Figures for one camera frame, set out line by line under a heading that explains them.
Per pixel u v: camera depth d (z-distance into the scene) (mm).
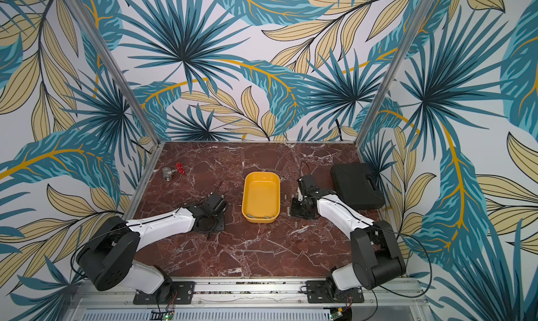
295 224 900
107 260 425
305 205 639
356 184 977
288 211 925
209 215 715
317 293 732
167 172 1032
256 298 732
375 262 429
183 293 734
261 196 980
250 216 893
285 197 977
